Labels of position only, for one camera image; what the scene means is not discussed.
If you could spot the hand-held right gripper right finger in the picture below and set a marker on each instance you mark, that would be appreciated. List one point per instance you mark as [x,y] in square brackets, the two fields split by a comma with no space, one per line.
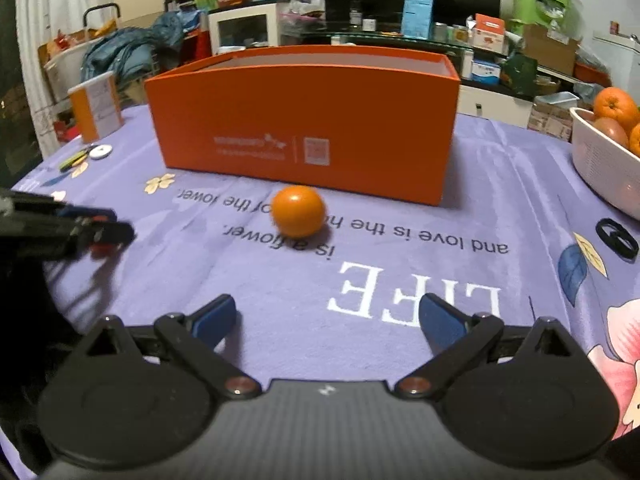
[442,324]

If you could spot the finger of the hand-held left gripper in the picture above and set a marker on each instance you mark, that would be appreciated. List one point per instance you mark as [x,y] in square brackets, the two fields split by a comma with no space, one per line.
[30,202]
[107,234]

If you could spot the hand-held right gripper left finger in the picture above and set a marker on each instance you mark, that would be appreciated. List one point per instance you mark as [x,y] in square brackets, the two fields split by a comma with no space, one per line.
[215,319]

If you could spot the orange tomato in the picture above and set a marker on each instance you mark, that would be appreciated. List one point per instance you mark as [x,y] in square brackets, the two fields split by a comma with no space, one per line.
[298,211]

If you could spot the orange cardboard box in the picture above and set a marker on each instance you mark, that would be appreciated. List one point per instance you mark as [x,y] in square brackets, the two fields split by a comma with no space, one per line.
[300,125]

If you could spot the white round tag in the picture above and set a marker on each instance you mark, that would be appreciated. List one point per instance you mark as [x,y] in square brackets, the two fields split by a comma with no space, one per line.
[101,152]

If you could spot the purple floral tablecloth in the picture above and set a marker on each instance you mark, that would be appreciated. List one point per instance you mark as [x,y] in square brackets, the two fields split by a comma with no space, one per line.
[400,240]

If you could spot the orange and white canister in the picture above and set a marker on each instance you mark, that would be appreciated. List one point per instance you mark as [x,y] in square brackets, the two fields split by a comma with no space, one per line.
[95,110]

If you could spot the blue puffer jacket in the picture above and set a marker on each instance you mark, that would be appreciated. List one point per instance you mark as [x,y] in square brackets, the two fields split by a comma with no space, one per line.
[130,50]

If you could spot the white fruit bowl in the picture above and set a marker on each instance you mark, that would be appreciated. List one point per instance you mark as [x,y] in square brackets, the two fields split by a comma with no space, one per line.
[600,175]

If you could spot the clear plastic storage box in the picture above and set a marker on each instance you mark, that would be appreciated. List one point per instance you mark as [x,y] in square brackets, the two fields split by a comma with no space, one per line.
[552,115]

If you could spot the white glass-door cabinet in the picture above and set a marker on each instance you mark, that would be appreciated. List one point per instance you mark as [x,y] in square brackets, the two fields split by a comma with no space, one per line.
[245,30]

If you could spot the brown round fruit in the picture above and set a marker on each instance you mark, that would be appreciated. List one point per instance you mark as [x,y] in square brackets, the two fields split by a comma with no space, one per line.
[610,132]

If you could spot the dark green bag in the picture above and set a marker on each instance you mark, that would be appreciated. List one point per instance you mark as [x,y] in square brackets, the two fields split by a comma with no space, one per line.
[519,75]

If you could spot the orange mandarin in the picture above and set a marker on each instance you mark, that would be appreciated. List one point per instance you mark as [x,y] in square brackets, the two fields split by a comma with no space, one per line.
[635,141]
[616,105]

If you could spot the orange and white carton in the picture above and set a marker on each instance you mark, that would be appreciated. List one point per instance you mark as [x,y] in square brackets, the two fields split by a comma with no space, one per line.
[489,34]

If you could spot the brown cardboard box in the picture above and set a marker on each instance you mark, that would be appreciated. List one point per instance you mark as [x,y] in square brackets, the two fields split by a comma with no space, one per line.
[550,50]

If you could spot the light blue box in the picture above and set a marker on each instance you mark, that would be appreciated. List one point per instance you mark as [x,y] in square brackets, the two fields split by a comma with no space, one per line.
[417,17]

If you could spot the white chest freezer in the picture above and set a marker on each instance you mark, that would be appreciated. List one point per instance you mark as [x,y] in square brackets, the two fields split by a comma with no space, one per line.
[617,57]

